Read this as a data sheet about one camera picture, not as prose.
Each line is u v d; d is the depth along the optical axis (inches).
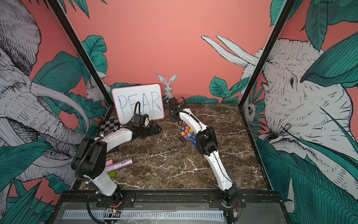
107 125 40.8
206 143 25.0
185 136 38.7
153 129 33.0
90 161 18.5
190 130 39.8
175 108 30.0
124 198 29.0
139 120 29.4
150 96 39.8
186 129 40.4
